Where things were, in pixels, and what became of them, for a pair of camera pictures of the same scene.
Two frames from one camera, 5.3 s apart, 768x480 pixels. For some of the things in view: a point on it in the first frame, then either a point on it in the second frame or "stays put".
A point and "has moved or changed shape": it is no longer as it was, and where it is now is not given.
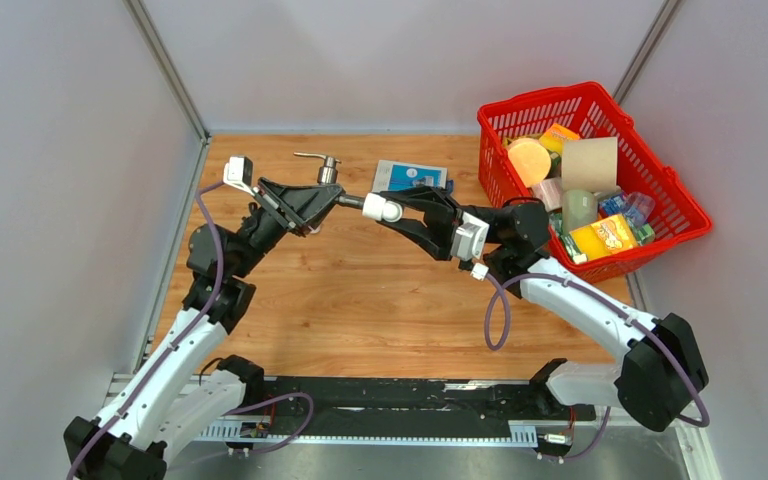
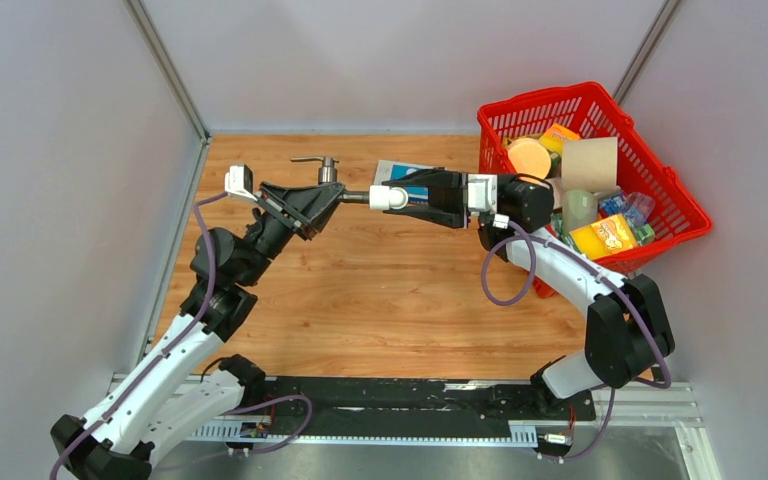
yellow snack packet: (607, 236) stays put
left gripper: (319, 198) stays put
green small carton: (645, 235) stays put
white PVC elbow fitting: (378, 208) has moved or changed shape
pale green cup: (579, 209) stays put
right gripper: (442, 217) -> (448, 197)
